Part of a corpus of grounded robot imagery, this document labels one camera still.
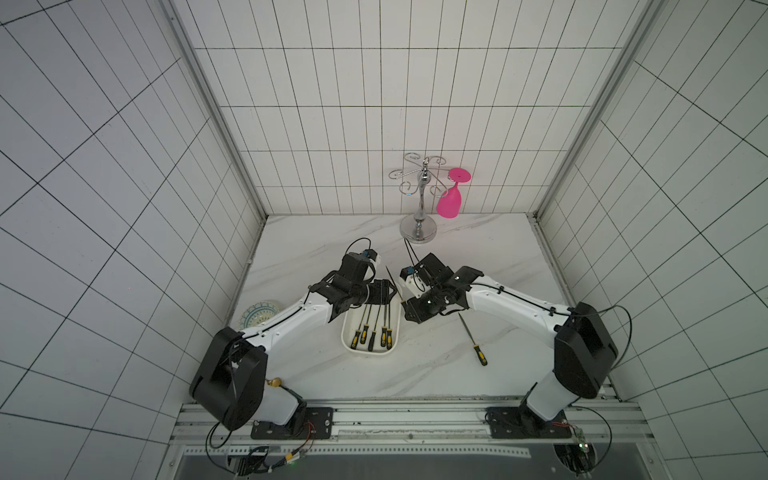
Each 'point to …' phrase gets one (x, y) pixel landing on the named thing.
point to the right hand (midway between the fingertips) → (398, 318)
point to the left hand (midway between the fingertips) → (384, 295)
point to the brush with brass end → (277, 382)
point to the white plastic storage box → (372, 328)
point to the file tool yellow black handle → (358, 332)
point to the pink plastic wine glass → (449, 202)
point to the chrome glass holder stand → (420, 227)
